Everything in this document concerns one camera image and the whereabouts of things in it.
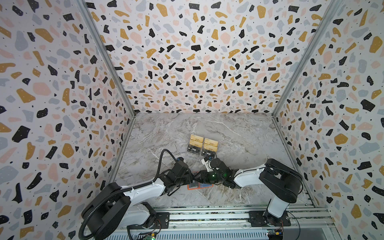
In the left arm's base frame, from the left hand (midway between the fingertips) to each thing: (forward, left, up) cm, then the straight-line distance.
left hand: (195, 175), depth 85 cm
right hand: (-2, +1, +2) cm, 3 cm away
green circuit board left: (-28, +20, -4) cm, 35 cm away
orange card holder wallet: (-5, -1, -2) cm, 6 cm away
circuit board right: (-28, -38, -4) cm, 48 cm away
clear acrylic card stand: (+17, -4, +2) cm, 18 cm away
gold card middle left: (+19, 0, +4) cm, 20 cm away
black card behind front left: (+16, +1, +1) cm, 16 cm away
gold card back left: (+22, -1, +6) cm, 23 cm away
